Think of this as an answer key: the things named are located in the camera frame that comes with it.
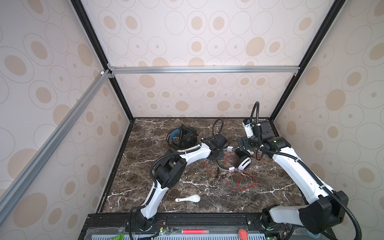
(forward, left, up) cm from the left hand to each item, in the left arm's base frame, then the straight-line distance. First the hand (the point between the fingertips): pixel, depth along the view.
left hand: (224, 154), depth 93 cm
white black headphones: (-7, -10, +3) cm, 13 cm away
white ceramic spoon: (-25, +18, -3) cm, 32 cm away
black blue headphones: (+16, +27, -5) cm, 32 cm away
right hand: (+2, -11, +16) cm, 19 cm away
